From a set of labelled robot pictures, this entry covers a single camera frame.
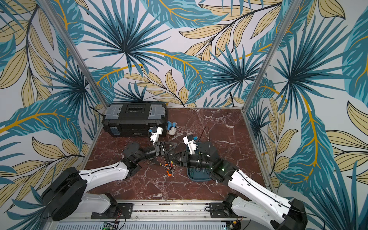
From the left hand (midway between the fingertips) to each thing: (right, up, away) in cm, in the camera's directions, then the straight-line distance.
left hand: (177, 147), depth 67 cm
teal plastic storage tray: (+11, -19, +19) cm, 30 cm away
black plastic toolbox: (-28, +13, +23) cm, 39 cm away
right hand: (-3, -5, -2) cm, 6 cm away
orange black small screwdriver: (-6, -18, +18) cm, 26 cm away
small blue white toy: (-6, +8, +38) cm, 40 cm away
